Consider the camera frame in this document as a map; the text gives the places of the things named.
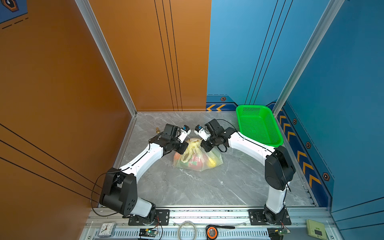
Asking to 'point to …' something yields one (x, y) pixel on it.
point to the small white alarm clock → (106, 229)
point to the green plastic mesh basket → (258, 122)
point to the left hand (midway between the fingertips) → (186, 143)
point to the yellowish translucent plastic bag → (195, 157)
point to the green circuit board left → (147, 232)
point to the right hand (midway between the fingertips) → (201, 144)
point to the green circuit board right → (277, 233)
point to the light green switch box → (316, 229)
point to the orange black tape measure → (211, 231)
